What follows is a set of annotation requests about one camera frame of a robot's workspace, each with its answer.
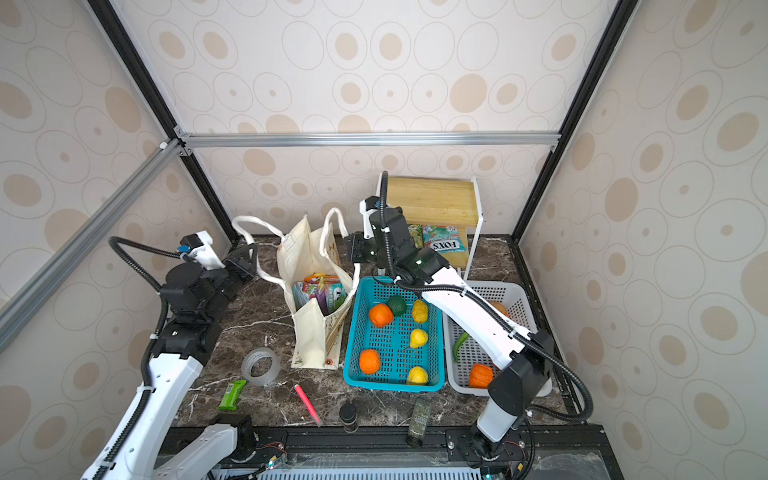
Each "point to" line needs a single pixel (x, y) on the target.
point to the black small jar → (348, 416)
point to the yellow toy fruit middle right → (418, 338)
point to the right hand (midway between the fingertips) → (344, 240)
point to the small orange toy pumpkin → (480, 376)
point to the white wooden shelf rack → (449, 201)
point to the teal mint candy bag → (302, 293)
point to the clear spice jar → (419, 421)
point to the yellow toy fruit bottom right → (417, 376)
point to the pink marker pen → (308, 404)
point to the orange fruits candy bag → (322, 278)
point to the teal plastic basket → (395, 338)
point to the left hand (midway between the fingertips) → (262, 242)
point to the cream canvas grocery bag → (316, 327)
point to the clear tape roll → (260, 366)
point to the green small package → (231, 395)
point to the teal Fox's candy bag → (443, 238)
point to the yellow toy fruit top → (420, 311)
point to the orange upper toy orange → (381, 315)
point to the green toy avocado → (398, 305)
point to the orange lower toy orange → (369, 361)
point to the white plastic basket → (518, 298)
